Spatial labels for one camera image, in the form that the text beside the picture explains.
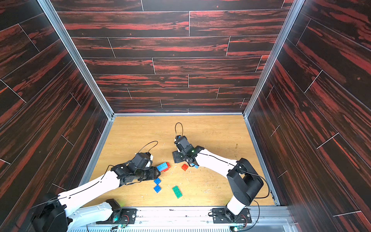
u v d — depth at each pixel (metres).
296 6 0.66
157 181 0.84
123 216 0.72
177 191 0.80
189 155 0.63
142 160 0.63
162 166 0.86
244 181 0.44
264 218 0.73
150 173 0.72
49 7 0.67
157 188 0.82
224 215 0.65
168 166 0.88
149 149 1.01
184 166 0.91
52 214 0.39
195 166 0.61
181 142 0.67
